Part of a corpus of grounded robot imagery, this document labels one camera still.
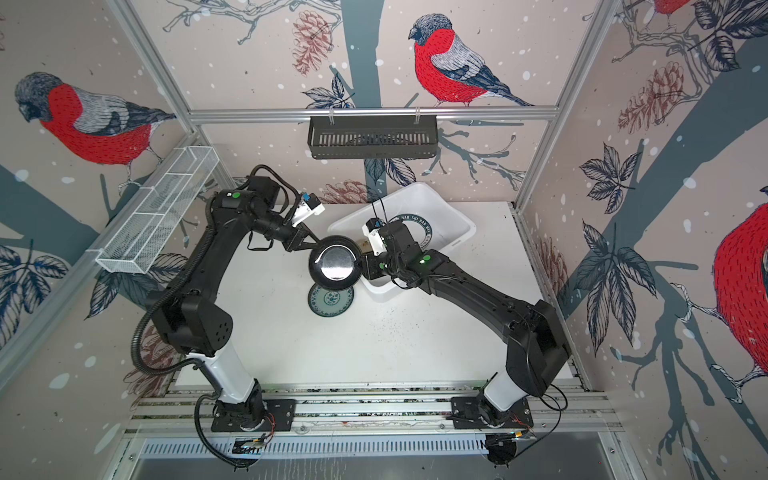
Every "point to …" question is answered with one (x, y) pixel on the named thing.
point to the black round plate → (335, 262)
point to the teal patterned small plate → (329, 303)
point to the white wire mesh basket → (147, 228)
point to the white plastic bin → (437, 220)
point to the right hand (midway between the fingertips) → (356, 265)
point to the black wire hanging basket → (373, 139)
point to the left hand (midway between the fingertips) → (316, 242)
